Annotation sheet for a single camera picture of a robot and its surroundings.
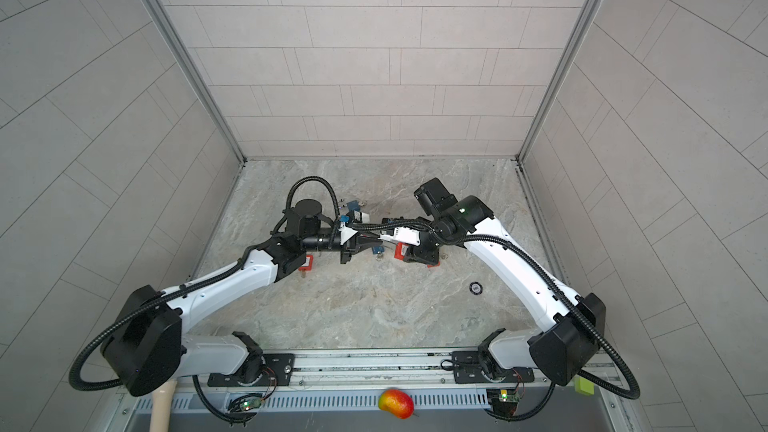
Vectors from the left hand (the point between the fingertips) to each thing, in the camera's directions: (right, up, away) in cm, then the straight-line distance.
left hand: (385, 239), depth 71 cm
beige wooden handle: (-48, -35, -7) cm, 60 cm away
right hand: (+5, -2, +2) cm, 6 cm away
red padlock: (+3, -2, -2) cm, 4 cm away
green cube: (+45, -32, -5) cm, 56 cm away
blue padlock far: (-12, +6, +31) cm, 33 cm away
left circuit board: (-30, -34, -7) cm, 46 cm away
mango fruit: (+3, -34, -7) cm, 35 cm away
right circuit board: (+27, -37, -3) cm, 46 cm away
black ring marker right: (+26, -17, +13) cm, 33 cm away
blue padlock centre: (-3, -7, +20) cm, 21 cm away
